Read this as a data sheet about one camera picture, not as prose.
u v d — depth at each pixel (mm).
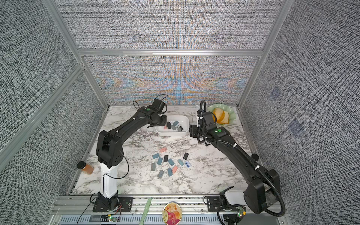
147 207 732
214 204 730
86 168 803
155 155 923
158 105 735
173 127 1052
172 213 678
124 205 732
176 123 1076
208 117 596
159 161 895
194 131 702
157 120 744
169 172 840
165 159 899
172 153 918
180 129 1031
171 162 881
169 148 946
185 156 902
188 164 872
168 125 1042
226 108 1124
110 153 523
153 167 860
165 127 1046
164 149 946
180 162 879
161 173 837
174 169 856
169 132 1023
